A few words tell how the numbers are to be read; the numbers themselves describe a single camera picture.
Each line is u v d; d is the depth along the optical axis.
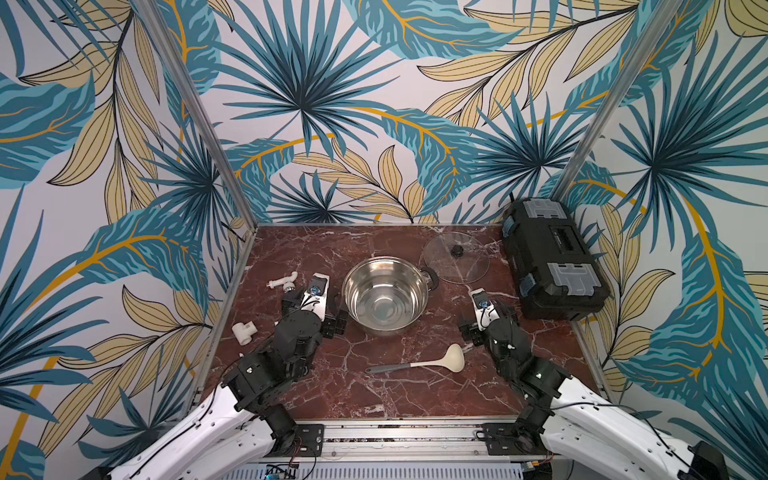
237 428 0.58
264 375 0.49
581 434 0.58
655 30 0.71
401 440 0.75
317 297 0.56
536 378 0.56
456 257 1.09
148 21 0.68
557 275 0.84
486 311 0.63
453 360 0.86
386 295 1.00
